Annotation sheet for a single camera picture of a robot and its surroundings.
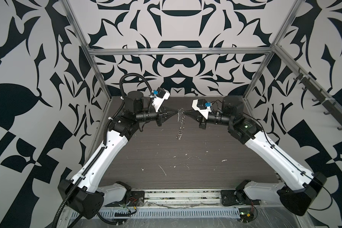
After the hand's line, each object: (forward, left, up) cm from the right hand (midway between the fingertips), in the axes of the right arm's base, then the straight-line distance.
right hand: (186, 111), depth 61 cm
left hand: (+2, +4, 0) cm, 4 cm away
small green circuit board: (-33, -29, -41) cm, 60 cm away
